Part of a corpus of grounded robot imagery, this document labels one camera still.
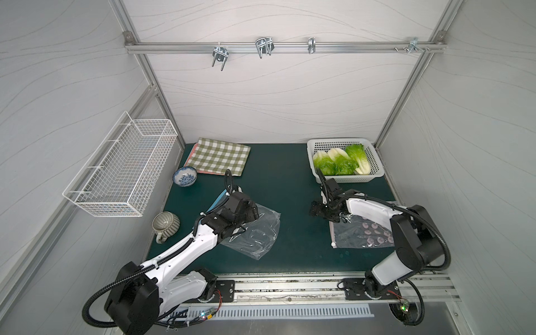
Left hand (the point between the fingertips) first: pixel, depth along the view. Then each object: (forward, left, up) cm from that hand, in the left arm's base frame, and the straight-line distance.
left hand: (252, 210), depth 83 cm
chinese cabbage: (+28, -32, -1) cm, 43 cm away
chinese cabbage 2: (+26, -43, -2) cm, 51 cm away
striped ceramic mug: (-2, +39, -11) cm, 40 cm away
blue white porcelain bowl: (+22, +37, -8) cm, 44 cm away
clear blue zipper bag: (-7, -1, -10) cm, 13 cm away
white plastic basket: (+27, -59, -3) cm, 65 cm away
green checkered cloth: (+37, +24, -10) cm, 46 cm away
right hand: (+4, -28, -9) cm, 30 cm away
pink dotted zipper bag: (-4, -47, -11) cm, 48 cm away
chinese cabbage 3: (+34, -51, -1) cm, 61 cm away
